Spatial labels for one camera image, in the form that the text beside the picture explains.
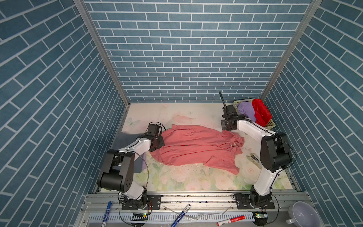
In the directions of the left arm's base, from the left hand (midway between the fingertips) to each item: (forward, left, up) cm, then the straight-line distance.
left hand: (161, 142), depth 94 cm
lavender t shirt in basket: (+24, -62, +8) cm, 67 cm away
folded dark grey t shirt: (+1, +24, +3) cm, 24 cm away
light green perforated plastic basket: (+11, -78, +4) cm, 79 cm away
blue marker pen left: (-40, +23, -2) cm, 46 cm away
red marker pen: (-44, -35, -1) cm, 56 cm away
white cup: (-42, -75, -1) cm, 86 cm away
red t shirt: (+20, -75, +5) cm, 78 cm away
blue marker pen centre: (-41, -14, -1) cm, 43 cm away
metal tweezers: (-40, -35, -2) cm, 53 cm away
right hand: (+11, -45, +8) cm, 47 cm away
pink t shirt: (-1, -19, -1) cm, 19 cm away
